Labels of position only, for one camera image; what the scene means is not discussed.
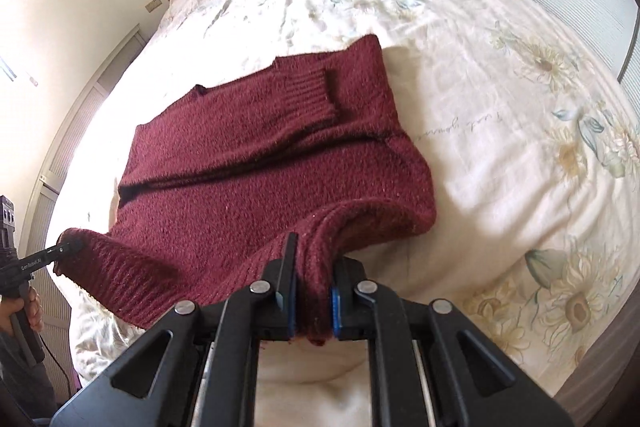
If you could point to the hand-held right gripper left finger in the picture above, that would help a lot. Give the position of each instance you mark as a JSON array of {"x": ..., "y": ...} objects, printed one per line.
[{"x": 291, "y": 307}]

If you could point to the person's left hand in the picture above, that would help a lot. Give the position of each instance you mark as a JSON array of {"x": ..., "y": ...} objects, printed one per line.
[{"x": 35, "y": 309}]

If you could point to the dark red knit sweater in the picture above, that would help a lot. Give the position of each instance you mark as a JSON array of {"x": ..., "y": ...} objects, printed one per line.
[{"x": 225, "y": 167}]

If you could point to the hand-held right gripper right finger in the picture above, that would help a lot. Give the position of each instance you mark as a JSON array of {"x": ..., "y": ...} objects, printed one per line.
[{"x": 335, "y": 312}]

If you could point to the bed with floral duvet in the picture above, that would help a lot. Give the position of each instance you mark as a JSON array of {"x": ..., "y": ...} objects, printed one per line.
[{"x": 500, "y": 82}]

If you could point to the beige slatted wall cabinet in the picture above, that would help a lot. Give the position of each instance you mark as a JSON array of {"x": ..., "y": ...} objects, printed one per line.
[{"x": 60, "y": 157}]

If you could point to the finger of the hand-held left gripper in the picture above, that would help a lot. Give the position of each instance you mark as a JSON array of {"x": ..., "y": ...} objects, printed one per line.
[{"x": 65, "y": 249}]

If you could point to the person's grey clothing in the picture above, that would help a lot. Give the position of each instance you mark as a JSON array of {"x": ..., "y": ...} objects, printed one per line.
[{"x": 25, "y": 382}]

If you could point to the beige wall socket plate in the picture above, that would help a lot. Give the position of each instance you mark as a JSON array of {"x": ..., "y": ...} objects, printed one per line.
[{"x": 154, "y": 5}]

